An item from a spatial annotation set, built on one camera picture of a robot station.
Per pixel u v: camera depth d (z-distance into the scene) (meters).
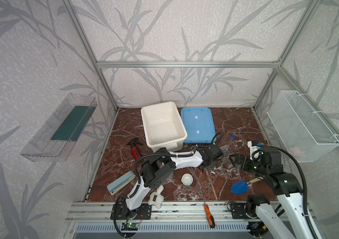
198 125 1.10
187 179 0.84
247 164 0.63
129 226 0.71
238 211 0.73
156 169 0.52
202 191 0.80
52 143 0.64
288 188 0.47
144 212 0.74
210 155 0.70
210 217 0.71
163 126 1.08
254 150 0.65
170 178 0.85
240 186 0.83
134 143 0.98
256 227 0.74
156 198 0.75
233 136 1.05
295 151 0.72
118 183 0.78
